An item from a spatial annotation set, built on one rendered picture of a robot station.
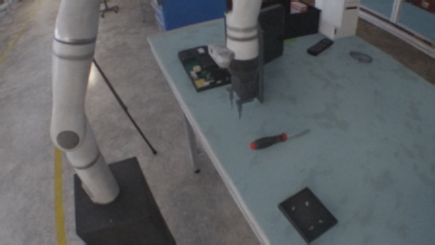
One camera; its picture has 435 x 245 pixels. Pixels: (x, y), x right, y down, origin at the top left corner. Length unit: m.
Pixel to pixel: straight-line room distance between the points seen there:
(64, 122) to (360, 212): 0.67
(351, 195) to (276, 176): 0.18
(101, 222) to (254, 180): 0.45
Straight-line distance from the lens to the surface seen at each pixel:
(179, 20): 2.44
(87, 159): 0.71
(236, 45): 0.63
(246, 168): 0.65
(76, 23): 0.53
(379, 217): 0.65
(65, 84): 0.57
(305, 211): 0.60
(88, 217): 0.86
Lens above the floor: 1.51
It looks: 42 degrees down
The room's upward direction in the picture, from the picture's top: 5 degrees counter-clockwise
